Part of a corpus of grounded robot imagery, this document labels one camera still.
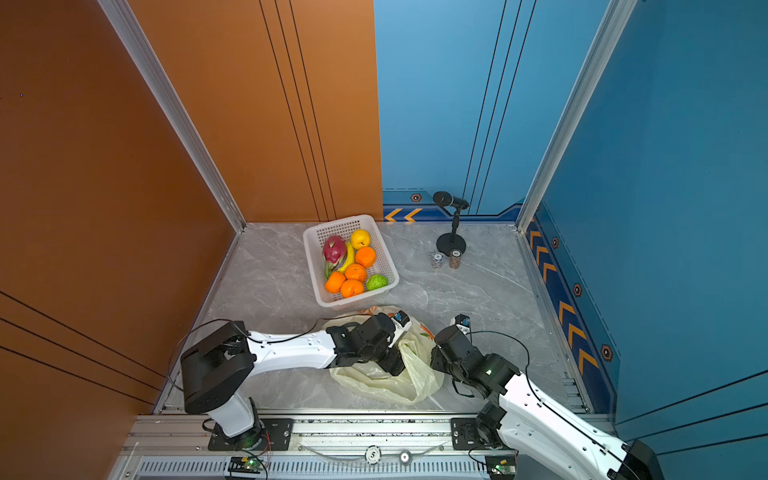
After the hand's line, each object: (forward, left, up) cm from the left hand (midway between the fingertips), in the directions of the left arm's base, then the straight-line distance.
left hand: (405, 352), depth 83 cm
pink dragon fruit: (+34, +24, +4) cm, 42 cm away
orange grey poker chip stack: (+32, -18, +2) cm, 37 cm away
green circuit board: (-26, +38, -5) cm, 46 cm away
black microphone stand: (+45, -17, -3) cm, 48 cm away
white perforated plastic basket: (+41, +33, +1) cm, 52 cm away
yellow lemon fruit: (+41, +16, +2) cm, 44 cm away
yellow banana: (+35, +19, 0) cm, 40 cm away
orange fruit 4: (+19, +17, +3) cm, 26 cm away
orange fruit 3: (+22, +23, +2) cm, 32 cm away
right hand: (-2, -7, +3) cm, 7 cm away
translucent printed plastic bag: (-8, -4, +9) cm, 13 cm away
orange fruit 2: (+27, +17, +2) cm, 31 cm away
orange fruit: (+34, +14, +1) cm, 37 cm away
